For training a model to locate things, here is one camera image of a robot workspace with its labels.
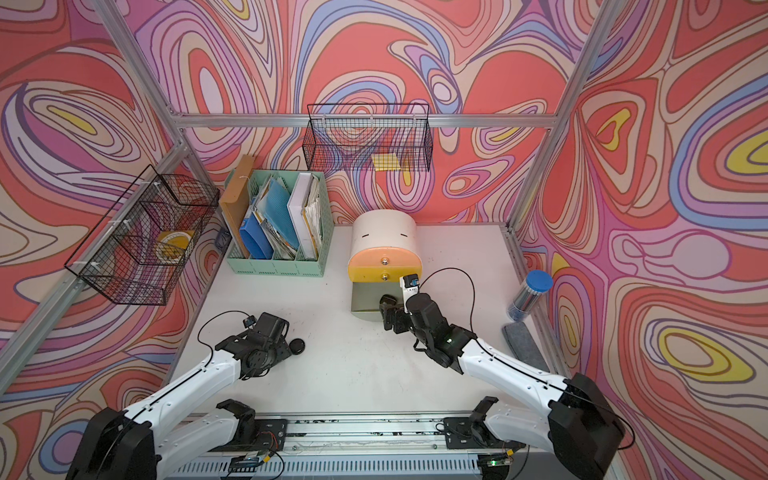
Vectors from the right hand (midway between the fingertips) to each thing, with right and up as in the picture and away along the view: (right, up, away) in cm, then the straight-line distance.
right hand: (397, 310), depth 82 cm
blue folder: (-44, +20, +11) cm, 50 cm away
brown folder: (-45, +30, -1) cm, 54 cm away
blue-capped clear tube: (+39, +8, -1) cm, 39 cm away
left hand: (-34, -13, +4) cm, 36 cm away
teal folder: (-37, +31, +9) cm, 49 cm away
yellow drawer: (-4, +10, +7) cm, 13 cm away
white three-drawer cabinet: (-4, +24, +10) cm, 27 cm away
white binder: (-31, +29, +8) cm, 43 cm away
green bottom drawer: (-9, +3, +7) cm, 12 cm away
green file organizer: (-32, +11, +21) cm, 40 cm away
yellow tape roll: (-55, +18, -12) cm, 59 cm away
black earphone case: (-30, -12, +6) cm, 33 cm away
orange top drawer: (-3, +15, +2) cm, 16 cm away
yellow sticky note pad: (-3, +44, +9) cm, 45 cm away
